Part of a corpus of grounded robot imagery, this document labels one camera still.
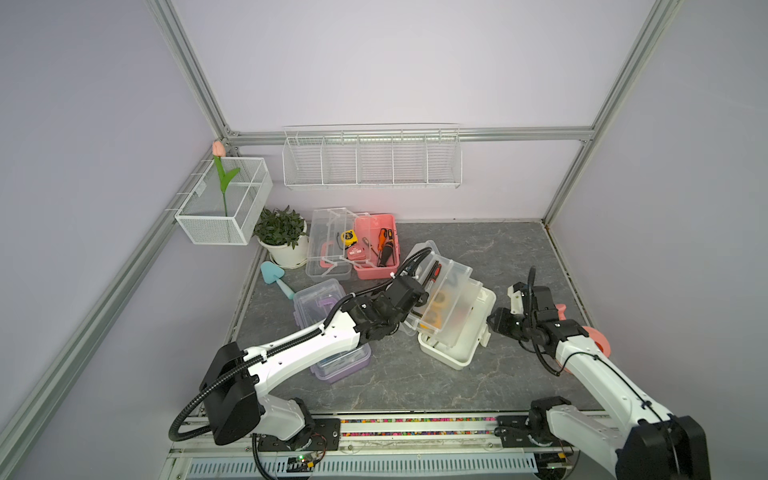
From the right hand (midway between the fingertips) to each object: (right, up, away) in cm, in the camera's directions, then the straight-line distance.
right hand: (492, 317), depth 86 cm
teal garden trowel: (-72, +12, +20) cm, 76 cm away
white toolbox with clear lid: (-13, +1, -8) cm, 16 cm away
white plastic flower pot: (-67, +17, +19) cm, 71 cm away
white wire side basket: (-76, +28, -12) cm, 82 cm away
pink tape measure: (-41, +19, +14) cm, 48 cm away
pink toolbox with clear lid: (-51, +18, +11) cm, 55 cm away
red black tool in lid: (-17, +13, +1) cm, 21 cm away
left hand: (-28, +9, -7) cm, 31 cm away
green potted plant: (-65, +27, +8) cm, 71 cm away
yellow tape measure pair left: (-18, +1, -4) cm, 18 cm away
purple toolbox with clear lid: (-53, +4, +3) cm, 53 cm away
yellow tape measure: (-44, +24, +18) cm, 54 cm away
